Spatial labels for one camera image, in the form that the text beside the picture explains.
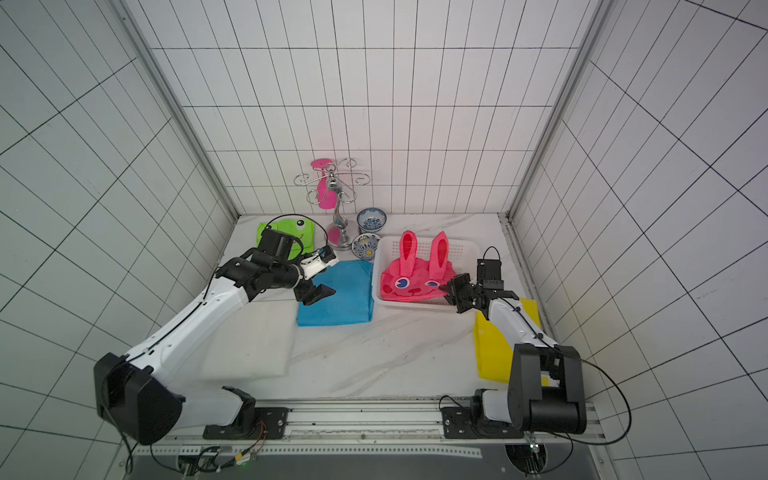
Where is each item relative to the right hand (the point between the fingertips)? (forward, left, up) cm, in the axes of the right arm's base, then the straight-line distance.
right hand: (429, 282), depth 88 cm
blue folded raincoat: (-3, +24, -10) cm, 26 cm away
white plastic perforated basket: (+15, -13, -5) cm, 20 cm away
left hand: (-7, +30, +9) cm, 32 cm away
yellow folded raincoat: (-17, -18, -7) cm, 26 cm away
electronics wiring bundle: (-45, +53, -10) cm, 71 cm away
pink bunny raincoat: (+4, +5, -6) cm, 9 cm away
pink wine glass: (+17, +32, +17) cm, 40 cm away
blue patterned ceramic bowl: (+33, +22, -9) cm, 41 cm away
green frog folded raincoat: (+25, +48, -8) cm, 55 cm away
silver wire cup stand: (+24, +29, +18) cm, 42 cm away
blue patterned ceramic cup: (+20, +23, -8) cm, 31 cm away
